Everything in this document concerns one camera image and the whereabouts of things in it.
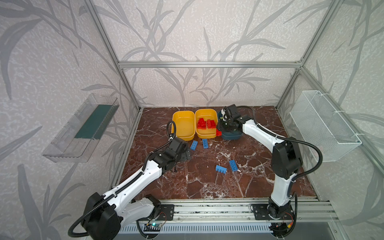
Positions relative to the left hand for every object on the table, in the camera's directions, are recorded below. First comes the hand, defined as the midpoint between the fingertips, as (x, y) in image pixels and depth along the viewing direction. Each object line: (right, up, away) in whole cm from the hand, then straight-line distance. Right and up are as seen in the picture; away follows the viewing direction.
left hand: (184, 148), depth 82 cm
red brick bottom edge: (+15, +13, +28) cm, 34 cm away
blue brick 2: (+29, -12, +6) cm, 32 cm away
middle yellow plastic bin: (+14, +21, +34) cm, 42 cm away
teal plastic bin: (+28, +5, +19) cm, 34 cm away
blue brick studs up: (+5, -1, +15) cm, 15 cm away
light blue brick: (+21, -13, +4) cm, 25 cm away
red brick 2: (+8, +14, +24) cm, 29 cm away
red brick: (+18, +13, +31) cm, 38 cm away
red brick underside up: (+11, +12, +23) cm, 28 cm away
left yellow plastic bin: (-3, +14, +29) cm, 32 cm away
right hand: (+20, +15, +11) cm, 27 cm away
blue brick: (+12, 0, +17) cm, 21 cm away
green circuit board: (-14, -37, -10) cm, 41 cm away
